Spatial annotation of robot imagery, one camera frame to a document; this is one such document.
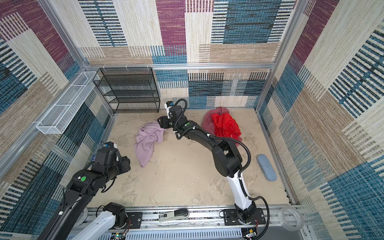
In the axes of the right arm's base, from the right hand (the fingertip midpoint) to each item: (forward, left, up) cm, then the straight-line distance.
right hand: (162, 120), depth 90 cm
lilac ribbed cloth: (+1, +11, -14) cm, 18 cm away
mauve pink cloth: (+9, -28, -14) cm, 33 cm away
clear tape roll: (-52, -59, -16) cm, 80 cm away
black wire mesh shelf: (+30, +27, 0) cm, 40 cm away
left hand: (-25, +15, +1) cm, 29 cm away
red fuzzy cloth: (0, -39, -8) cm, 40 cm away
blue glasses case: (-25, -59, -16) cm, 66 cm away
